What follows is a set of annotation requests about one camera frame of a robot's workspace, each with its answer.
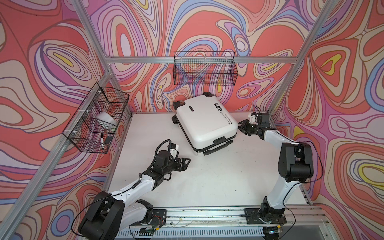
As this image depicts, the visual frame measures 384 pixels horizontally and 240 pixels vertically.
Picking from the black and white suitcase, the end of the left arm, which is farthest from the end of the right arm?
the end of the left arm

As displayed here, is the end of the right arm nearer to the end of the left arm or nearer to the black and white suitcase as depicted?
the black and white suitcase

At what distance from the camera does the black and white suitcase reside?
0.85 metres
